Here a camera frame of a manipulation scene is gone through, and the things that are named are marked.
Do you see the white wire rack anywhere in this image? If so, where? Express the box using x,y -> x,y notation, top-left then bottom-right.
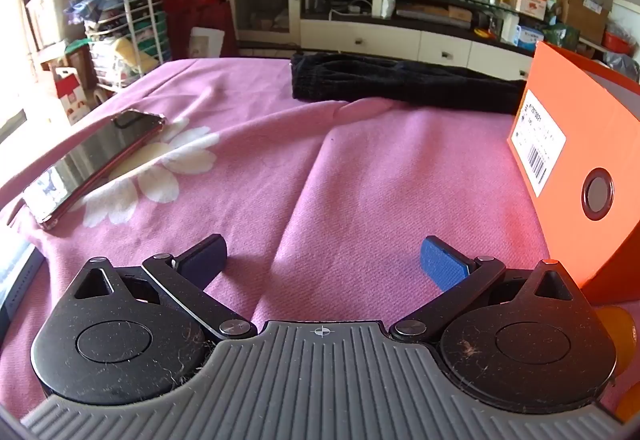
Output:
85,0 -> 172,92

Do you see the black cloth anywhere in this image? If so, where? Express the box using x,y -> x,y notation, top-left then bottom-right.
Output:
291,51 -> 528,116

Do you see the red and white house box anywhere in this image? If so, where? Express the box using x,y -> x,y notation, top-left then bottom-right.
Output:
54,67 -> 94,126

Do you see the orange cardboard box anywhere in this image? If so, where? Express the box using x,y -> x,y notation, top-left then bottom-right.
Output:
506,41 -> 640,306

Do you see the blue tissue box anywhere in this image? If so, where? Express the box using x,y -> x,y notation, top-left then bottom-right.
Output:
515,25 -> 546,52

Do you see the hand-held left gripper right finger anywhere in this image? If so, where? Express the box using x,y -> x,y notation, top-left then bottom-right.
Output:
390,235 -> 588,343

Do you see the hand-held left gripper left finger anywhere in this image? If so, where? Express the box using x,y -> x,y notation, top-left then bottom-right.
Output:
74,234 -> 258,342

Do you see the orange mandarin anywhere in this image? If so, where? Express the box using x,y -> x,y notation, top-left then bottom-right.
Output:
595,304 -> 633,381

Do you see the red basket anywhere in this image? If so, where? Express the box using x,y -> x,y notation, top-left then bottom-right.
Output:
602,30 -> 637,56

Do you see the white paper bag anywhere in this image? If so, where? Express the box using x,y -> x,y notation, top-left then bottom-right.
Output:
189,26 -> 226,61

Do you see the white board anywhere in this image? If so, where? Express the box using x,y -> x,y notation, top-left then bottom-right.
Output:
610,0 -> 640,41

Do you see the white storage bin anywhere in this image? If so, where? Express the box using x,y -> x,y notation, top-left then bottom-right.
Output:
25,0 -> 126,52

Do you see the black smartphone in clear case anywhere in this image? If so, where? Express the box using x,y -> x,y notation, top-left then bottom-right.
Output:
22,109 -> 167,231

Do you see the white and black television stand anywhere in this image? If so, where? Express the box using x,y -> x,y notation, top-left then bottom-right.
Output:
300,0 -> 541,81

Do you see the brown cardboard box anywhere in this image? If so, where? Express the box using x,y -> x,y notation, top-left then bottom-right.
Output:
557,0 -> 611,46

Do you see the pink blanket with white flowers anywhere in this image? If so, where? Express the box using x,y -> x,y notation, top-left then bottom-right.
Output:
0,56 -> 640,426

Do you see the blue grey flat object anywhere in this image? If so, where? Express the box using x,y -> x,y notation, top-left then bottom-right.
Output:
0,240 -> 46,333

